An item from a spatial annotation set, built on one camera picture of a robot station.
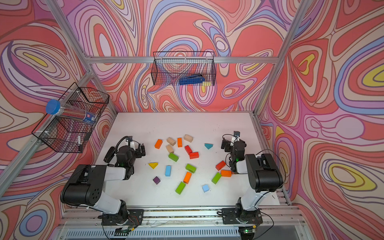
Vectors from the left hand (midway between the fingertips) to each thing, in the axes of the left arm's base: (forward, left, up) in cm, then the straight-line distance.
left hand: (137, 144), depth 94 cm
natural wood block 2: (+10, -32, -6) cm, 34 cm away
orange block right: (-17, -55, -5) cm, 58 cm away
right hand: (+3, -61, -1) cm, 61 cm away
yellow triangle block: (-12, -12, -5) cm, 17 cm away
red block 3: (-12, -53, -6) cm, 54 cm away
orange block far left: (+5, -12, -6) cm, 14 cm away
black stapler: (-5, +17, -4) cm, 18 cm away
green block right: (-19, -50, -6) cm, 54 cm away
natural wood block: (+5, -21, -4) cm, 22 cm away
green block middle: (-13, -34, -6) cm, 37 cm away
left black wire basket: (-4, +29, +20) cm, 35 cm away
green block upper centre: (-5, -23, -6) cm, 24 cm away
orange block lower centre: (-19, -33, -6) cm, 38 cm away
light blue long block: (-15, -21, -6) cm, 26 cm away
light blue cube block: (-25, -43, -6) cm, 50 cm away
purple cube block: (-21, -15, -5) cm, 26 cm away
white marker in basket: (-12, +20, +18) cm, 30 cm away
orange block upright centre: (+5, -27, -6) cm, 28 cm away
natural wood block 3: (0, -20, -6) cm, 21 cm away
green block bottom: (-25, -29, -6) cm, 38 cm away
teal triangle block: (+4, -47, -7) cm, 47 cm away
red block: (-1, -33, -5) cm, 33 cm away
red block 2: (-5, -36, -5) cm, 37 cm away
